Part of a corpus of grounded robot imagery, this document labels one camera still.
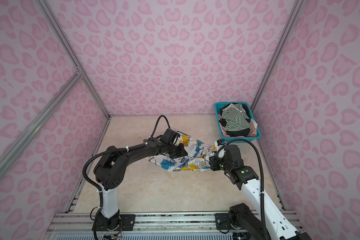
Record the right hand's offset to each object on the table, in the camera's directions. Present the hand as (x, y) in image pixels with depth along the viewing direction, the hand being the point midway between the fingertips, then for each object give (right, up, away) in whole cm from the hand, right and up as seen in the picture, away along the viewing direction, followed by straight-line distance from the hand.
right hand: (210, 156), depth 78 cm
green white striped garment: (+20, +21, +20) cm, 35 cm away
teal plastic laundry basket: (+12, +31, +36) cm, 48 cm away
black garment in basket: (+20, +12, +18) cm, 30 cm away
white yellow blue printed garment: (-5, -3, +12) cm, 14 cm away
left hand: (-9, -1, +10) cm, 13 cm away
